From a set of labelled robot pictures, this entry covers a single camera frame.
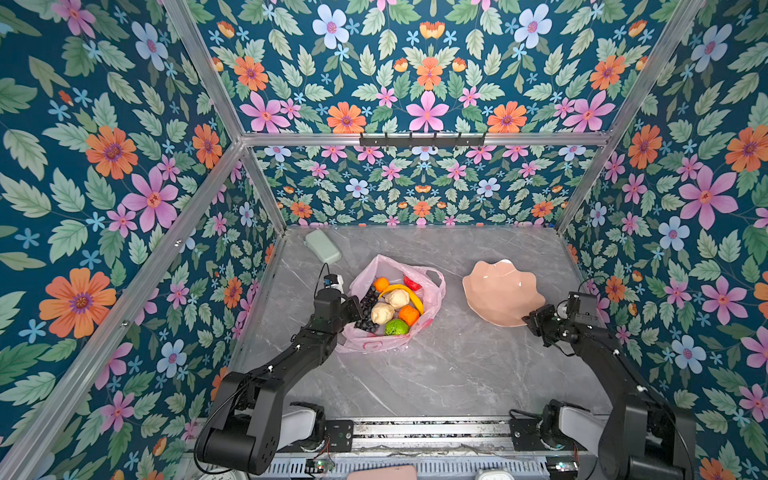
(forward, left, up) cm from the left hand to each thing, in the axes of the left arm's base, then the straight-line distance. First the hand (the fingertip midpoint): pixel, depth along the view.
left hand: (362, 291), depth 87 cm
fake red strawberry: (+6, -15, -7) cm, 17 cm away
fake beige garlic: (+1, -10, -7) cm, 12 cm away
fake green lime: (-9, -9, -6) cm, 15 cm away
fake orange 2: (-5, -13, -7) cm, 16 cm away
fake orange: (+8, -5, -8) cm, 12 cm away
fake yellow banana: (+7, -11, -9) cm, 16 cm away
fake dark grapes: (+1, 0, -9) cm, 9 cm away
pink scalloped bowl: (+1, -45, -8) cm, 45 cm away
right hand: (-8, -47, -3) cm, 48 cm away
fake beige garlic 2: (-4, -5, -7) cm, 10 cm away
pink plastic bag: (+4, -22, -4) cm, 22 cm away
